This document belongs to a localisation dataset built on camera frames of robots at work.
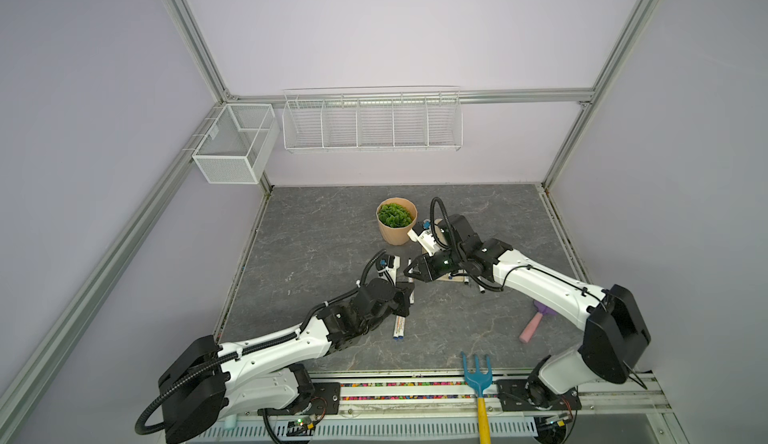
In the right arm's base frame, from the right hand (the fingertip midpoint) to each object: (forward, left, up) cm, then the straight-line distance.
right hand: (407, 274), depth 79 cm
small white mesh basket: (+44, +58, +9) cm, 73 cm away
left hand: (-4, -2, -1) cm, 5 cm away
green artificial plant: (+23, +4, -3) cm, 24 cm away
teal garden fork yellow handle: (-23, -18, -15) cm, 33 cm away
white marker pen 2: (-9, +2, -15) cm, 18 cm away
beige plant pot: (+17, +3, -6) cm, 18 cm away
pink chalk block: (-10, -34, -15) cm, 38 cm away
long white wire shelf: (+53, +11, +13) cm, 55 cm away
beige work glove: (+3, -8, +11) cm, 14 cm away
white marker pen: (-10, -15, +13) cm, 23 cm away
